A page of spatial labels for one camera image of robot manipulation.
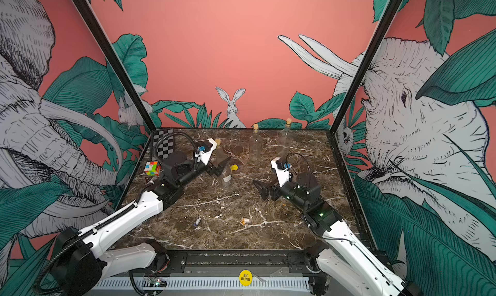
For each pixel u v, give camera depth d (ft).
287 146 3.73
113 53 2.88
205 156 2.01
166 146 3.53
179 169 1.83
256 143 3.50
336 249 1.61
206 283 2.30
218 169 2.22
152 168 3.16
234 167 2.94
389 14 2.41
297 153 3.63
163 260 2.14
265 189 1.98
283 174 1.96
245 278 2.31
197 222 2.74
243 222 2.75
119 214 1.52
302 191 1.72
